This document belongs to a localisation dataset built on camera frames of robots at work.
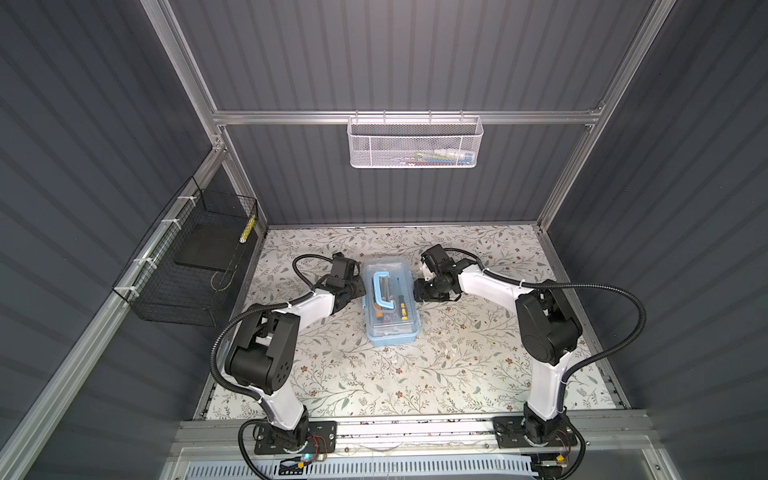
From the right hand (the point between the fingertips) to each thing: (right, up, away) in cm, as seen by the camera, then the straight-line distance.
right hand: (420, 297), depth 95 cm
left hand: (-20, +4, +1) cm, 20 cm away
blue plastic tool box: (-10, 0, -10) cm, 14 cm away
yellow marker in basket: (-49, +20, -14) cm, 55 cm away
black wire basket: (-60, +10, -23) cm, 65 cm away
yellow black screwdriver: (-6, -2, -9) cm, 10 cm away
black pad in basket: (-55, +16, -20) cm, 61 cm away
